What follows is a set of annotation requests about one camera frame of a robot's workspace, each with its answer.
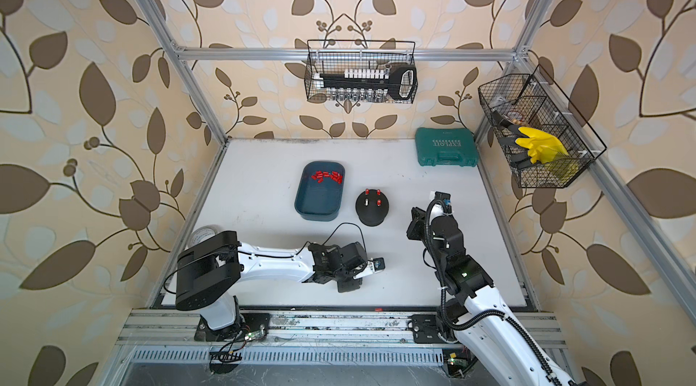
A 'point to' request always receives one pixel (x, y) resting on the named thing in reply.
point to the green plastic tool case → (446, 147)
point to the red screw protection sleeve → (379, 192)
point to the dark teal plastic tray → (317, 201)
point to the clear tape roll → (201, 233)
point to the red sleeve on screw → (379, 202)
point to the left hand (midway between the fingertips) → (359, 269)
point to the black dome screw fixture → (372, 208)
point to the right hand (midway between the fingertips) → (413, 210)
